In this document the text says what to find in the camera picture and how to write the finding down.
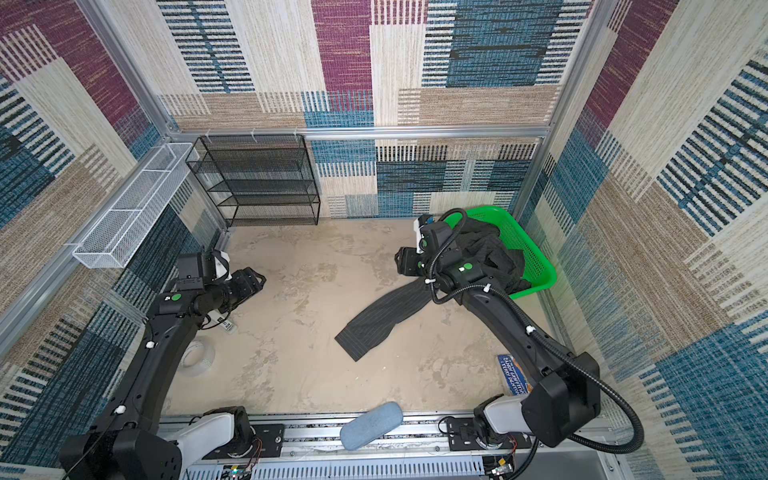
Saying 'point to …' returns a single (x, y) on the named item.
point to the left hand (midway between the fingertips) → (257, 278)
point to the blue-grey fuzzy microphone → (371, 426)
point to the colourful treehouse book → (518, 383)
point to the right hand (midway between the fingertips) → (407, 261)
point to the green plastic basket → (538, 271)
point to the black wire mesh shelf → (258, 180)
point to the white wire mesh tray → (116, 237)
